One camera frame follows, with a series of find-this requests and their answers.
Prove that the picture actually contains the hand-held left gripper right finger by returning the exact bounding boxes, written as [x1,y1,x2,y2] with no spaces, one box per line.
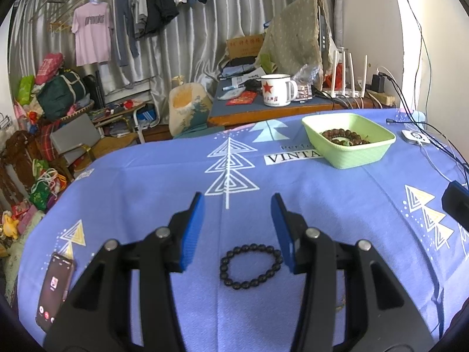
[270,193,435,352]

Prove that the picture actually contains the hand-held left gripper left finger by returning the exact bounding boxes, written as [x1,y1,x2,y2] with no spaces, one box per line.
[43,192,206,352]

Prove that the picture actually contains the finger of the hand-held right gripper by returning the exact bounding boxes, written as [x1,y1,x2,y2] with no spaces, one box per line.
[441,180,469,221]

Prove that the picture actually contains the black bead bracelet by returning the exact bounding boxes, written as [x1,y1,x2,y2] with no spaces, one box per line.
[220,244,284,290]

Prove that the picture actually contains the green plastic tray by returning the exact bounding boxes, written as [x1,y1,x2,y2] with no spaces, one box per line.
[301,113,397,170]

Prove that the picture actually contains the brown bead bracelet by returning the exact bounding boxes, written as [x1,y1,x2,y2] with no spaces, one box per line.
[321,128,369,146]

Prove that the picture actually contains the blue printed tablecloth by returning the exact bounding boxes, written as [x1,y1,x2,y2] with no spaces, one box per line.
[16,108,469,352]

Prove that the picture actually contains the white charger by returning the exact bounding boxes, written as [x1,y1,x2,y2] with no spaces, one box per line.
[401,129,431,145]

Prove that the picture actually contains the light blue device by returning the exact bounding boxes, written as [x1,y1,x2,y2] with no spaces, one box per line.
[401,110,427,129]

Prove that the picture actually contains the wooden desk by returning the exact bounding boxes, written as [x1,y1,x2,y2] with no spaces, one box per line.
[207,77,398,127]

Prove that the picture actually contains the blue striped box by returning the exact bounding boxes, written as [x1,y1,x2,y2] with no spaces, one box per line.
[137,104,160,125]

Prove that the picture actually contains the printed cushion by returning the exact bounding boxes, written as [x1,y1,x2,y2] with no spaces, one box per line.
[169,82,214,137]

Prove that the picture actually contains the red envelope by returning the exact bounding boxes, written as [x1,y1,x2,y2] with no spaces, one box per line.
[226,93,259,106]

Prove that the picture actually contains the white enamel mug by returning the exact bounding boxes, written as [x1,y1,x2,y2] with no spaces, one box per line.
[260,74,299,108]

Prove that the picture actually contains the grey case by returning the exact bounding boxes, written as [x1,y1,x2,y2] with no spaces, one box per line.
[49,114,101,153]

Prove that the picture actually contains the white router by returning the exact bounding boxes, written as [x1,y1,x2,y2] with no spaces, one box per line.
[322,46,371,99]

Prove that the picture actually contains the black smartphone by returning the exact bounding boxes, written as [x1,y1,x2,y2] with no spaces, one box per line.
[35,252,76,332]

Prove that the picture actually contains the green gift bag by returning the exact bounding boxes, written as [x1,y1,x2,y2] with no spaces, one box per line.
[29,180,55,211]

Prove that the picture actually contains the clear plastic bag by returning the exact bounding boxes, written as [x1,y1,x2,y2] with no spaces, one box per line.
[292,64,323,92]

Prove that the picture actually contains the yellow toy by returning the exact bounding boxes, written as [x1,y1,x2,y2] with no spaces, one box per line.
[2,211,19,239]

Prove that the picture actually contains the cardboard box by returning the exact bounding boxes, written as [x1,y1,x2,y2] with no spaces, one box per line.
[226,36,265,59]

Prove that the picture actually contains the dark green duffel bag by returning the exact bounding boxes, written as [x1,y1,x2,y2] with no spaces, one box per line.
[37,71,86,111]

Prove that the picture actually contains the grey curtain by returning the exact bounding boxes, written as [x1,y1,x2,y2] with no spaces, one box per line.
[9,0,343,125]

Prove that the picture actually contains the beige dotted cloth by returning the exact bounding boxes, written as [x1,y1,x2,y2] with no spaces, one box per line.
[256,0,328,76]

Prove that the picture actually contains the grey hanging trousers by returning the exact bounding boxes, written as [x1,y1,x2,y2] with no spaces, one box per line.
[112,0,140,68]

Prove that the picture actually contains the pink red bag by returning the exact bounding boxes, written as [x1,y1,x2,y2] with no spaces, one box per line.
[35,53,64,86]

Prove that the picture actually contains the pink t-shirt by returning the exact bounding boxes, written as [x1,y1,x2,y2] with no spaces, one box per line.
[71,1,112,67]

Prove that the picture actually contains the bright green bag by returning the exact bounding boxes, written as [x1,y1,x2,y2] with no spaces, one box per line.
[15,75,36,106]

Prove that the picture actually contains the black t-shirt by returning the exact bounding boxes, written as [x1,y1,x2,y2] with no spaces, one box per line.
[141,0,180,37]

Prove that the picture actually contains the black cable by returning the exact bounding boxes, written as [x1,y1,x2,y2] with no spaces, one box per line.
[386,117,469,165]

